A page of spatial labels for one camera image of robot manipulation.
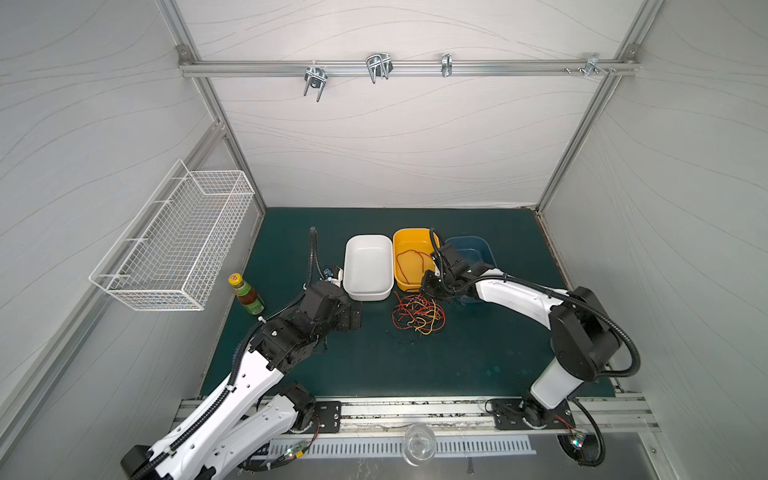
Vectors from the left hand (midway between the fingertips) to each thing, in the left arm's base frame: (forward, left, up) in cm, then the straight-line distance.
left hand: (349, 297), depth 75 cm
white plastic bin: (+21, -2, -17) cm, 27 cm away
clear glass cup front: (-29, -18, -10) cm, 36 cm away
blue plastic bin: (+30, -40, -18) cm, 53 cm away
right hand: (+11, -20, -10) cm, 25 cm away
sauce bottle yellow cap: (+3, +31, -7) cm, 31 cm away
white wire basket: (+4, +41, +12) cm, 43 cm away
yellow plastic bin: (+26, -17, -18) cm, 36 cm away
